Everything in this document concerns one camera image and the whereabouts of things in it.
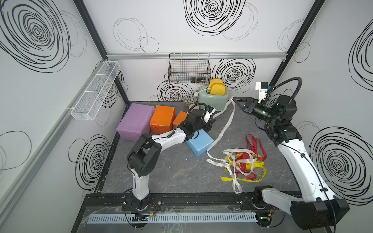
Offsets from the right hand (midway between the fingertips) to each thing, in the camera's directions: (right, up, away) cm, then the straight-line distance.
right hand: (234, 100), depth 61 cm
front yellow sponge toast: (+1, +12, +41) cm, 42 cm away
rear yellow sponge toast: (0, +19, +44) cm, 48 cm away
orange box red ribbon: (-37, -10, +35) cm, 52 cm away
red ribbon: (+14, -33, +28) cm, 45 cm away
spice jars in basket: (-12, +15, +26) cm, 32 cm away
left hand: (-4, -9, +25) cm, 27 cm away
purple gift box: (-53, -11, +30) cm, 62 cm away
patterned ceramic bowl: (-19, +7, +59) cm, 62 cm away
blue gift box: (-13, -23, +27) cm, 38 cm away
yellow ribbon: (+16, -37, +24) cm, 47 cm away
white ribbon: (+2, -35, +26) cm, 44 cm away
